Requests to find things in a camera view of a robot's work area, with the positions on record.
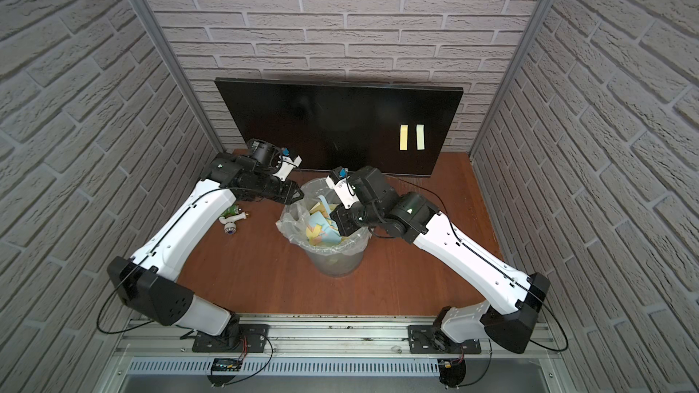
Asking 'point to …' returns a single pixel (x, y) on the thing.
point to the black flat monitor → (376, 129)
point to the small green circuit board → (226, 365)
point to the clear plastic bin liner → (296, 216)
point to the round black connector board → (451, 373)
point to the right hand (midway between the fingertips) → (337, 212)
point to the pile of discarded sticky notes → (321, 226)
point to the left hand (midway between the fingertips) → (291, 185)
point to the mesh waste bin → (333, 252)
